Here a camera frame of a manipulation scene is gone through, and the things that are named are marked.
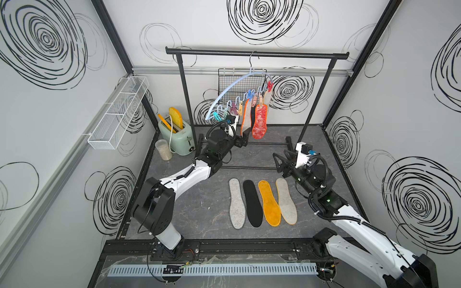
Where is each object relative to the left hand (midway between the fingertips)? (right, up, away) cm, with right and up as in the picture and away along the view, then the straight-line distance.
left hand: (242, 125), depth 80 cm
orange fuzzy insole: (-2, -40, +5) cm, 40 cm away
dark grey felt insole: (+5, +4, +5) cm, 8 cm away
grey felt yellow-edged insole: (+23, -40, +5) cm, 46 cm away
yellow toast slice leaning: (-39, +2, +15) cm, 42 cm away
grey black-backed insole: (+6, -39, +6) cm, 40 cm away
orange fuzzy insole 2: (+14, -41, +3) cm, 43 cm away
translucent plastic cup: (-43, -9, +17) cm, 47 cm away
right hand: (+15, -12, -9) cm, 21 cm away
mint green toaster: (-33, -7, +16) cm, 37 cm away
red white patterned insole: (+10, 0, +9) cm, 13 cm away
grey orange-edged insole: (+2, +1, +2) cm, 3 cm away
